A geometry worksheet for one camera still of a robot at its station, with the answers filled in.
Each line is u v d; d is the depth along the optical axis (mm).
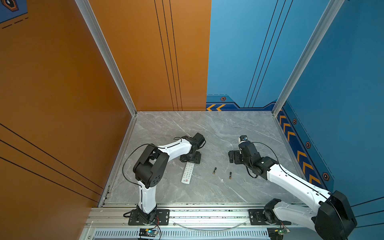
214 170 891
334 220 390
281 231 700
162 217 739
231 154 770
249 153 618
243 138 736
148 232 708
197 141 774
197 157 847
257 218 724
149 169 502
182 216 756
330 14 714
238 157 743
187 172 867
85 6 691
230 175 870
